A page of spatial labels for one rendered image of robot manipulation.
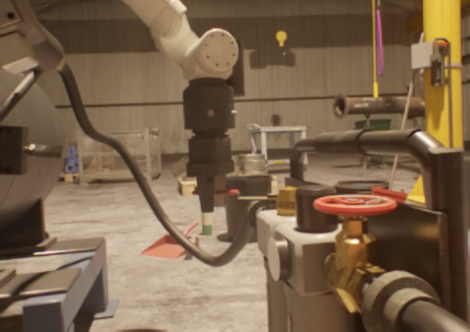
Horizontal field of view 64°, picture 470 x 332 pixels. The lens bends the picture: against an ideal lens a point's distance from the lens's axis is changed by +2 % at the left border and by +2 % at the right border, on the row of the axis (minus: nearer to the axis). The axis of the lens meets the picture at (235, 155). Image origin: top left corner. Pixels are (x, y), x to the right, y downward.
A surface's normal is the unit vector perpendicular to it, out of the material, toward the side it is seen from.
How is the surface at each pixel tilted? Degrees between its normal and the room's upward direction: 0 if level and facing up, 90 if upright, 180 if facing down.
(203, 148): 90
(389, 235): 90
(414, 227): 90
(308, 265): 90
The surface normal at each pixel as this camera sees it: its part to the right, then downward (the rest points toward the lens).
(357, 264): -0.21, 0.04
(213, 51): 0.41, 0.00
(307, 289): 0.18, 0.02
